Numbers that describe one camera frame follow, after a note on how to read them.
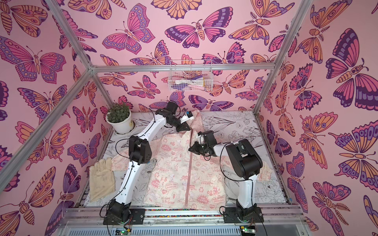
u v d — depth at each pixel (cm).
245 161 53
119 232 71
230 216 73
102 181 85
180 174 87
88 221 73
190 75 95
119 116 96
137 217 73
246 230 71
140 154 67
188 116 90
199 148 88
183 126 90
